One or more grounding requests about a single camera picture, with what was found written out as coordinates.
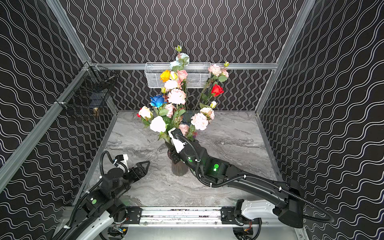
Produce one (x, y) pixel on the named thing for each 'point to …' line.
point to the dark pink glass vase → (179, 169)
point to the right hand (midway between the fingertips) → (169, 139)
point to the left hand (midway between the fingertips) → (148, 165)
